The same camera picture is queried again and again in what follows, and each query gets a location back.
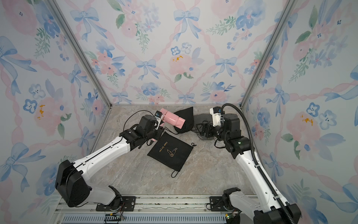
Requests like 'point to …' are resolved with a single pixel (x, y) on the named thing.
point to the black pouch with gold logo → (170, 151)
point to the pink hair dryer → (171, 118)
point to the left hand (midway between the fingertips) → (160, 126)
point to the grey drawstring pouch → (198, 120)
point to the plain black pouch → (187, 114)
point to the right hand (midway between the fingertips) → (201, 116)
